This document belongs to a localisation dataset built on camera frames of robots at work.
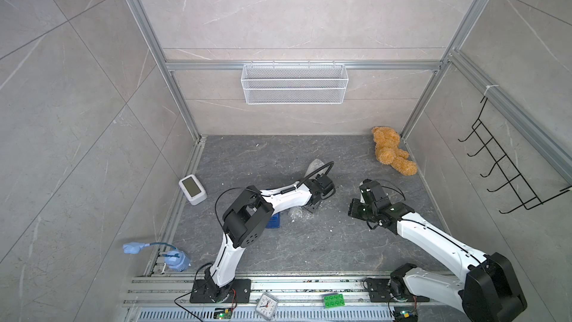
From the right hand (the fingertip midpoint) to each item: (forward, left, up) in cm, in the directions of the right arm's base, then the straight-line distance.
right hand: (351, 207), depth 86 cm
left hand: (+6, +16, -5) cm, 18 cm away
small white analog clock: (-31, +32, -4) cm, 45 cm away
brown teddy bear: (+34, -24, +1) cm, 42 cm away
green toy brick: (-30, +11, -3) cm, 32 cm away
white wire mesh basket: (+51, +21, +23) cm, 60 cm away
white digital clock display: (+9, +65, -2) cm, 66 cm away
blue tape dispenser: (-5, +30, -1) cm, 31 cm away
